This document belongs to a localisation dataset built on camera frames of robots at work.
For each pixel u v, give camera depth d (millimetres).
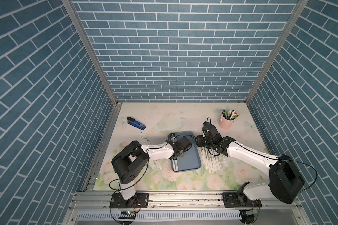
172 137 831
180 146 705
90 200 754
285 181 425
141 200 737
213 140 654
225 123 990
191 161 885
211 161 883
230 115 990
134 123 1023
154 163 867
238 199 667
